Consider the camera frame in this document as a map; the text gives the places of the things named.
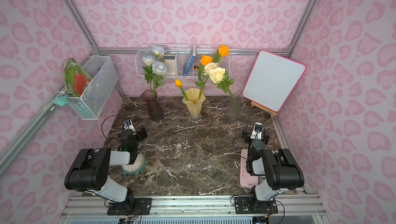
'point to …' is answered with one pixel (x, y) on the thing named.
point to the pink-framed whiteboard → (273, 80)
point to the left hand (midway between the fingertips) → (133, 126)
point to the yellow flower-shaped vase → (195, 104)
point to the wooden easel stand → (272, 114)
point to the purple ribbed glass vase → (155, 110)
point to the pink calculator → (170, 64)
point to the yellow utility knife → (196, 68)
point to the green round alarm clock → (137, 168)
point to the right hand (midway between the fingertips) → (255, 126)
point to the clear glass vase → (234, 106)
